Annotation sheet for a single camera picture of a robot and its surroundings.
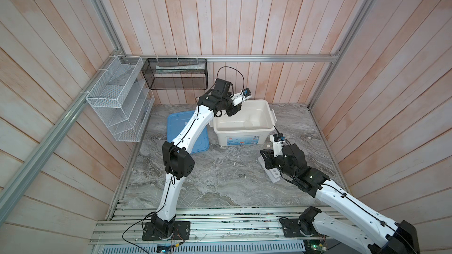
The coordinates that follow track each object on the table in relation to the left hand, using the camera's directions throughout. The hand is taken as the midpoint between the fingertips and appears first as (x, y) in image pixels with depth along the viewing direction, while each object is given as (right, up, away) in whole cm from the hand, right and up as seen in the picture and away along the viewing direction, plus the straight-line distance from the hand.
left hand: (239, 105), depth 86 cm
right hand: (+10, -22, -7) cm, 25 cm away
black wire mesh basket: (-36, +21, +19) cm, 46 cm away
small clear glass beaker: (+8, -10, +25) cm, 28 cm away
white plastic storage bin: (-4, -13, -1) cm, 14 cm away
